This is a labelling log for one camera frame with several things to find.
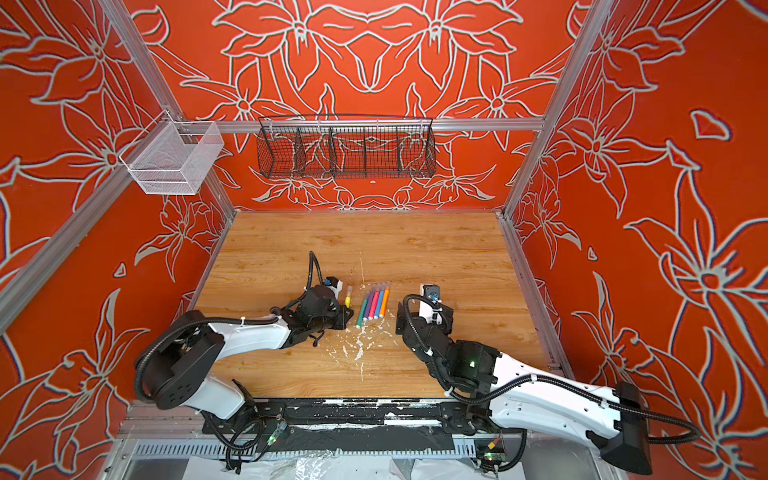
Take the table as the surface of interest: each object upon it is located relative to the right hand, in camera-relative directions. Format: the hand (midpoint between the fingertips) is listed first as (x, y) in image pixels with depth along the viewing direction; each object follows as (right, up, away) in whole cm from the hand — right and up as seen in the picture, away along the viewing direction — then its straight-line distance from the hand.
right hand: (410, 306), depth 73 cm
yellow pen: (-17, -1, +15) cm, 23 cm away
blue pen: (-8, -3, +19) cm, 21 cm away
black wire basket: (-20, +49, +27) cm, 59 cm away
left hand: (-16, -5, +16) cm, 23 cm away
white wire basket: (-73, +43, +19) cm, 87 cm away
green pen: (-13, -6, +17) cm, 22 cm away
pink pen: (-9, -5, +19) cm, 22 cm away
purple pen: (-11, -1, +22) cm, 24 cm away
